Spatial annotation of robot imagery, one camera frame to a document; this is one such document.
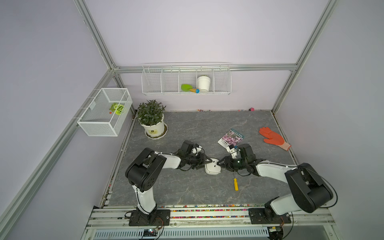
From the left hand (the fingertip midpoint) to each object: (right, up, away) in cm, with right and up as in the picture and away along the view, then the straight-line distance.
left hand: (210, 164), depth 87 cm
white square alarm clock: (+1, -2, -1) cm, 3 cm away
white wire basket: (-58, +29, -4) cm, 65 cm away
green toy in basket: (-52, +32, -6) cm, 61 cm away
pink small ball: (+38, +37, +36) cm, 64 cm away
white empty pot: (-4, +49, +4) cm, 49 cm away
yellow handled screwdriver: (+14, -10, -5) cm, 18 cm away
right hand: (+4, 0, -1) cm, 5 cm away
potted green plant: (-37, +28, +4) cm, 47 cm away
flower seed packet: (+16, +14, +16) cm, 27 cm away
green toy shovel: (-15, +48, +11) cm, 52 cm away
